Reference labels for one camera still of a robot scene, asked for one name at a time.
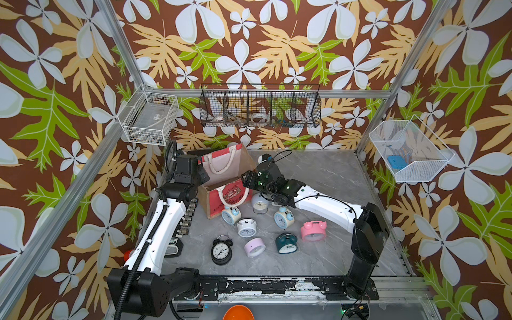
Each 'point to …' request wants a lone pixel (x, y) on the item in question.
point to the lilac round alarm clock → (254, 247)
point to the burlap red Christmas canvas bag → (226, 166)
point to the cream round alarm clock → (231, 216)
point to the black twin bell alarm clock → (221, 250)
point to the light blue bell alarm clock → (284, 218)
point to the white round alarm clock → (246, 227)
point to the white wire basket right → (408, 152)
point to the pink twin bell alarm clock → (315, 230)
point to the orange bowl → (238, 312)
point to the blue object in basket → (397, 161)
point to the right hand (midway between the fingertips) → (243, 176)
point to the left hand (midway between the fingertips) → (200, 169)
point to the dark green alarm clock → (286, 242)
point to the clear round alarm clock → (260, 204)
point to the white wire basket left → (149, 117)
